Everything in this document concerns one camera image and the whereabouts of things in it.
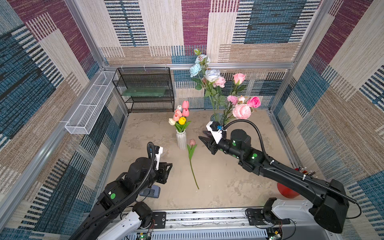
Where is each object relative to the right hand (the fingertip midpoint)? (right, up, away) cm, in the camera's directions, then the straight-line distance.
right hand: (204, 135), depth 72 cm
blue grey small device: (-26, -31, +8) cm, 41 cm away
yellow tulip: (-11, +7, +2) cm, 13 cm away
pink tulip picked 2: (-9, +15, +7) cm, 19 cm away
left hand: (-15, -13, -5) cm, 20 cm away
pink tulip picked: (-7, -11, +25) cm, 28 cm away
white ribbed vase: (-12, -4, +17) cm, 22 cm away
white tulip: (-16, +6, +4) cm, 18 cm away
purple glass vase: (+9, +9, +17) cm, 21 cm away
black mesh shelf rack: (-45, +37, +30) cm, 66 cm away
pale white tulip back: (-12, +14, +8) cm, 21 cm away
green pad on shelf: (-36, +26, +25) cm, 51 cm away
